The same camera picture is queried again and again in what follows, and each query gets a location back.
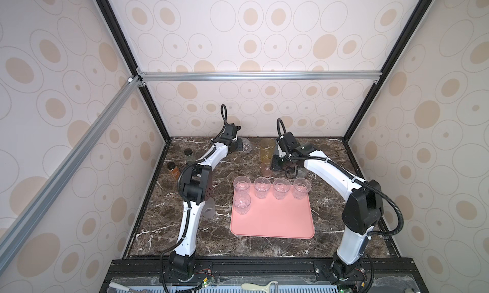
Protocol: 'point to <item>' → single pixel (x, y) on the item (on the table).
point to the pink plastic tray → (270, 217)
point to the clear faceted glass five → (242, 183)
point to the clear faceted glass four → (301, 186)
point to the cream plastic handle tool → (258, 287)
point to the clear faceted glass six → (247, 146)
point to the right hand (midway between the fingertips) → (273, 167)
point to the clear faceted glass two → (242, 202)
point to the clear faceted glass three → (281, 187)
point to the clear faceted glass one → (262, 186)
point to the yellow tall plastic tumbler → (267, 146)
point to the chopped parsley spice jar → (188, 155)
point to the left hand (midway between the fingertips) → (244, 138)
